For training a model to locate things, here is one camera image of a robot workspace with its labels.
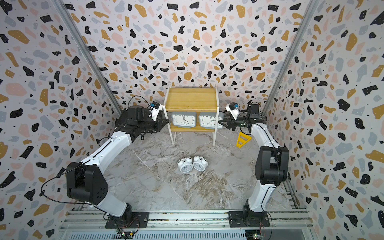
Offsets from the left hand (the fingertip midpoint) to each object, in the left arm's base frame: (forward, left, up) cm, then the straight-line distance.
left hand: (167, 119), depth 83 cm
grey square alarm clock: (+4, -9, -5) cm, 11 cm away
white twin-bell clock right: (-18, -18, -18) cm, 31 cm away
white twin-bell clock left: (-19, -9, -18) cm, 28 cm away
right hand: (+2, -31, -3) cm, 31 cm away
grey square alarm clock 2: (+3, -22, -4) cm, 23 cm away
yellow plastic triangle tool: (+4, -49, -26) cm, 55 cm away
